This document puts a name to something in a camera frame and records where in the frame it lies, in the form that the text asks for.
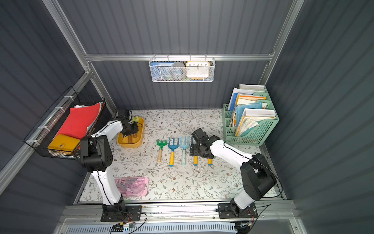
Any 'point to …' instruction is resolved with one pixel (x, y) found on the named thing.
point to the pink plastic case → (132, 186)
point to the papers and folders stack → (246, 107)
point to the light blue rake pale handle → (184, 147)
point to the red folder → (80, 120)
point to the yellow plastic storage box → (134, 140)
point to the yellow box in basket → (64, 142)
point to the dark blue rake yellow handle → (210, 162)
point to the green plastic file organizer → (256, 137)
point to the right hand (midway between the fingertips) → (200, 152)
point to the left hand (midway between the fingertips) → (133, 129)
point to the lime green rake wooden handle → (137, 119)
